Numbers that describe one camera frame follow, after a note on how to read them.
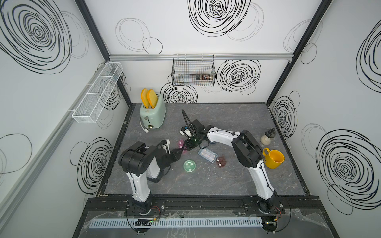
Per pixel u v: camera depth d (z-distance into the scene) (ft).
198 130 2.59
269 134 2.94
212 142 2.42
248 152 1.83
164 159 2.48
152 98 3.22
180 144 3.12
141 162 1.62
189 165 2.83
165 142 2.84
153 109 3.16
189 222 3.16
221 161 2.92
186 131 2.92
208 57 2.97
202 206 2.47
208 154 2.99
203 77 2.97
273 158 2.84
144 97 3.09
